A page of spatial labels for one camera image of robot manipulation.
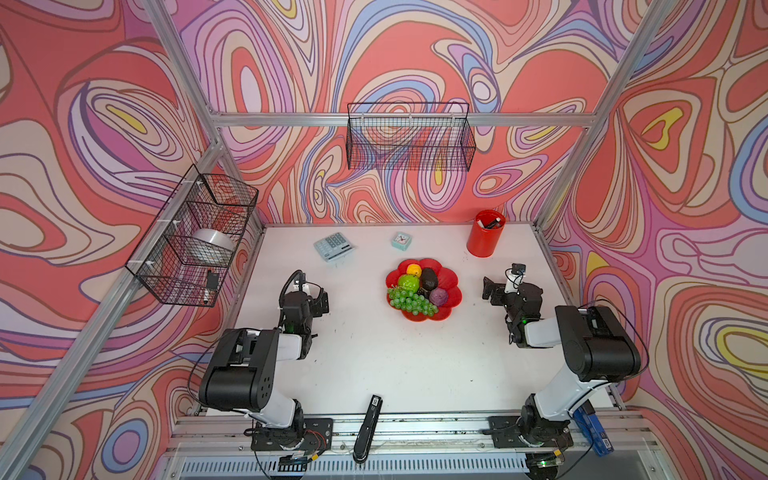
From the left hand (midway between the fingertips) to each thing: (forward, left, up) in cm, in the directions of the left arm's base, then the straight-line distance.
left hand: (310, 289), depth 94 cm
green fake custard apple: (+2, -31, 0) cm, 32 cm away
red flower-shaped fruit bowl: (+6, -46, -4) cm, 46 cm away
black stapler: (-40, -20, -3) cm, 44 cm away
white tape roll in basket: (-5, +17, +28) cm, 33 cm away
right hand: (+3, -62, -1) cm, 62 cm away
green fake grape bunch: (-5, -32, 0) cm, 33 cm away
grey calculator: (+22, -5, -4) cm, 23 cm away
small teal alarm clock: (+24, -31, -3) cm, 39 cm away
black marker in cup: (+24, -62, +5) cm, 67 cm away
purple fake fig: (-2, -41, -1) cm, 41 cm away
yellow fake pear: (+8, -34, -1) cm, 35 cm away
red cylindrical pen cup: (+19, -59, +6) cm, 62 cm away
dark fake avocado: (+5, -39, -2) cm, 39 cm away
